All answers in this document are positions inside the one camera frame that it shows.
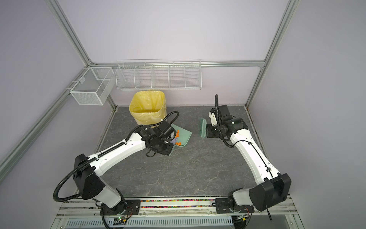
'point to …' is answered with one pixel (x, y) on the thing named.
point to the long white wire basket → (158, 74)
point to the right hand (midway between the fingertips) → (209, 132)
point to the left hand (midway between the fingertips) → (168, 153)
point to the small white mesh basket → (93, 87)
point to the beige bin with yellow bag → (148, 107)
